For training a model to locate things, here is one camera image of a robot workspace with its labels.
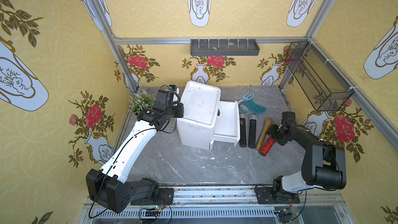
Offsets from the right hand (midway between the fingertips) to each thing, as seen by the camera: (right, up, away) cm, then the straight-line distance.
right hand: (268, 133), depth 94 cm
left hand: (-51, +16, -15) cm, 55 cm away
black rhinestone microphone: (-16, +1, 0) cm, 16 cm away
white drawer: (-25, +4, -3) cm, 26 cm away
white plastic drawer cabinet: (-41, +19, -12) cm, 46 cm away
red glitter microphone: (-2, -6, -4) cm, 8 cm away
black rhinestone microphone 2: (-10, +1, -1) cm, 10 cm away
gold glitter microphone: (-1, +3, +2) cm, 4 cm away
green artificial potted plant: (-74, +20, -8) cm, 77 cm away
